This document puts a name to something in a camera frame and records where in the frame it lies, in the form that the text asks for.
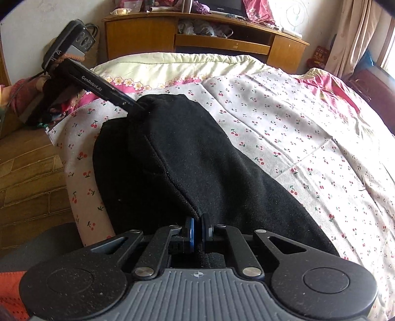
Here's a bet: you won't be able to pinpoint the black monitor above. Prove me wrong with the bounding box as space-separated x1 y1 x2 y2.
199 0 247 17

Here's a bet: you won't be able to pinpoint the blue pillow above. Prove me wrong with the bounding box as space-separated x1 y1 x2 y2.
358 49 375 70

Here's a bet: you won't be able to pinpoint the cherry print white sheet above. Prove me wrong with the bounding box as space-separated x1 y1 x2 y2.
45 68 395 321

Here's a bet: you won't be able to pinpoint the floral pink cream quilt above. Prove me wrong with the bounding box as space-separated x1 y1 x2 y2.
70 51 395 137

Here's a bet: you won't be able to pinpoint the pink cloth on monitor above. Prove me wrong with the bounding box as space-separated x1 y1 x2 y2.
243 0 275 25

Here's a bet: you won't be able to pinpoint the left beige curtain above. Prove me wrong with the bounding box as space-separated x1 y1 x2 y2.
325 1 394 80

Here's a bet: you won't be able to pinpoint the maroon sofa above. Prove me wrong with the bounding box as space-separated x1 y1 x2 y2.
346 69 394 134

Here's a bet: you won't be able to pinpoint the wooden desk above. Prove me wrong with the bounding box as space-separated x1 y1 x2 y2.
102 12 309 74

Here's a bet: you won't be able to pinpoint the black pants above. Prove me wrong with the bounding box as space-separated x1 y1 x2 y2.
92 94 336 254

